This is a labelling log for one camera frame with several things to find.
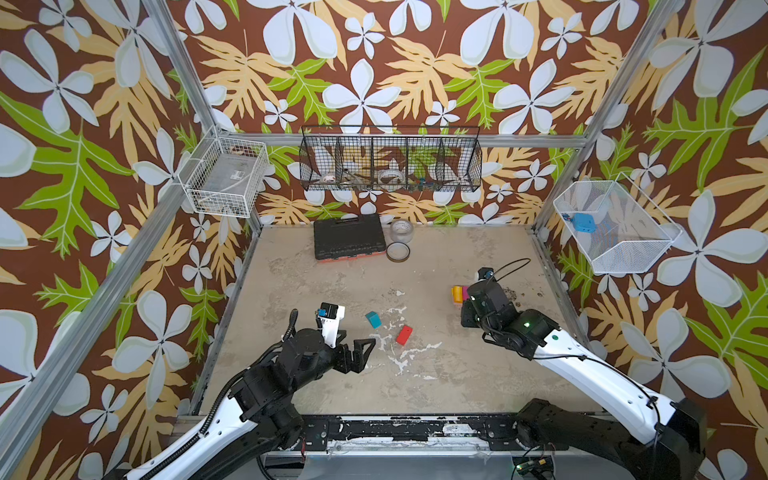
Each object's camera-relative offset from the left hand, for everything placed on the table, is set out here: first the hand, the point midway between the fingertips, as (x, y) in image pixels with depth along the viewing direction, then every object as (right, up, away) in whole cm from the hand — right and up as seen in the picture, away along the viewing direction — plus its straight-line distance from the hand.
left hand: (360, 335), depth 70 cm
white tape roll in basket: (+8, +46, +29) cm, 55 cm away
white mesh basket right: (+71, +27, +12) cm, 77 cm away
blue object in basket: (+64, +29, +16) cm, 72 cm away
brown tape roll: (+11, +21, +43) cm, 49 cm away
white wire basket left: (-41, +42, +16) cm, 61 cm away
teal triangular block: (+3, -1, +24) cm, 24 cm away
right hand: (+27, +6, +10) cm, 30 cm away
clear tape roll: (+13, +29, +49) cm, 58 cm away
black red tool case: (-8, +26, +44) cm, 51 cm away
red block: (+12, -6, +21) cm, 25 cm away
